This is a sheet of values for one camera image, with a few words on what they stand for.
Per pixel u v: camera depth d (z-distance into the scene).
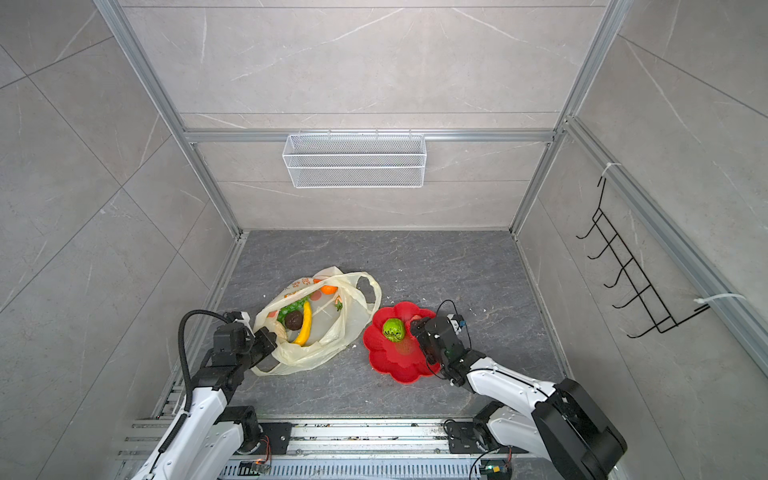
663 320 0.58
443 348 0.66
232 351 0.63
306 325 0.91
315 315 0.96
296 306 0.94
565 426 0.41
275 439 0.74
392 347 0.89
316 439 0.75
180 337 0.60
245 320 0.77
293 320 0.90
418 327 0.79
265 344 0.75
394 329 0.86
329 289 0.97
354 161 1.01
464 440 0.73
